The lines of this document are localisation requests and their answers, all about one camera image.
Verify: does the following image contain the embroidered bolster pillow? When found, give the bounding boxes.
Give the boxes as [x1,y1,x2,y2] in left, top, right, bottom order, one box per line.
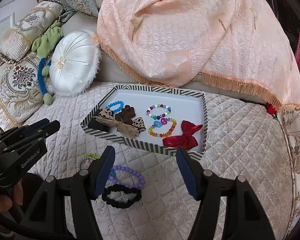
[0,1,63,63]

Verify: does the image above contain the red velvet bow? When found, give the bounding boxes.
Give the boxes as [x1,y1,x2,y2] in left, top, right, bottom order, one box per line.
[162,120,203,150]

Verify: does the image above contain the quilted cream bedspread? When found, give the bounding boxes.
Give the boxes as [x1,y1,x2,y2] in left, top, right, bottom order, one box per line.
[26,82,293,239]

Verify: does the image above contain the brown scrunchie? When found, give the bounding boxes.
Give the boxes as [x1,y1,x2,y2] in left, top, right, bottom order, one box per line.
[115,105,135,125]

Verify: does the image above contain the purple bead bracelet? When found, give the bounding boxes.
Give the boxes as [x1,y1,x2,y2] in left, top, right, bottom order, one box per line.
[108,165,146,190]

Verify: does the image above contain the peach fringed blanket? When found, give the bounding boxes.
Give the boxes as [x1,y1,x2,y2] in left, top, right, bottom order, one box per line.
[96,0,300,111]

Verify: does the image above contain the black scrunchie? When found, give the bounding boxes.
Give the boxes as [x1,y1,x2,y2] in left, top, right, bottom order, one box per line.
[102,184,142,209]

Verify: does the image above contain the pink blue plastic rings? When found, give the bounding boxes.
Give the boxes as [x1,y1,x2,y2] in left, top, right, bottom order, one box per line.
[152,117,169,129]

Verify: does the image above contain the small red object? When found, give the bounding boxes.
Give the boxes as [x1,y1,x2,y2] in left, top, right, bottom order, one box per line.
[266,103,276,115]

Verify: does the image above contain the floral embroidered square pillow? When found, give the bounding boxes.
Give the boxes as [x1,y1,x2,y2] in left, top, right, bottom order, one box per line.
[0,53,44,131]

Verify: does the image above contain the leopard print bow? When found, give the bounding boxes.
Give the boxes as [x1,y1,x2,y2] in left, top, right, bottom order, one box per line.
[95,107,146,139]

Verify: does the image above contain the round white satin cushion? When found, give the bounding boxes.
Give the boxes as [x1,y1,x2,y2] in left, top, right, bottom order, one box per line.
[49,30,101,96]

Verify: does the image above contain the multicolour pastel bead bracelet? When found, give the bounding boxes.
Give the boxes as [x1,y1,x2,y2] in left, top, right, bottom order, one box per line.
[146,103,172,120]

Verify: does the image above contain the green blue plush toy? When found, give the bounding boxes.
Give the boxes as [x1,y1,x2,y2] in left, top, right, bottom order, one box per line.
[31,22,63,106]

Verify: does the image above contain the person's left hand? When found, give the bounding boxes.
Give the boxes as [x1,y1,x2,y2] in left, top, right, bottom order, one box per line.
[0,181,23,212]

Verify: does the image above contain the rainbow translucent bead bracelet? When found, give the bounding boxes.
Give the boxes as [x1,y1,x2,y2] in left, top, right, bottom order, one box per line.
[148,117,178,138]

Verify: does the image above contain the blue bead bracelet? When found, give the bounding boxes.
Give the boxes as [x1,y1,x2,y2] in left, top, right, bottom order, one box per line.
[106,100,125,114]

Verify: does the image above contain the green pink bead bracelet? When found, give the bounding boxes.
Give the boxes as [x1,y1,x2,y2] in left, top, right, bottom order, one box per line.
[77,153,101,170]

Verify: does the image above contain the black white striped tray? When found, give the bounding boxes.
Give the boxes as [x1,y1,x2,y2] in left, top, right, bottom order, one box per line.
[81,84,207,160]

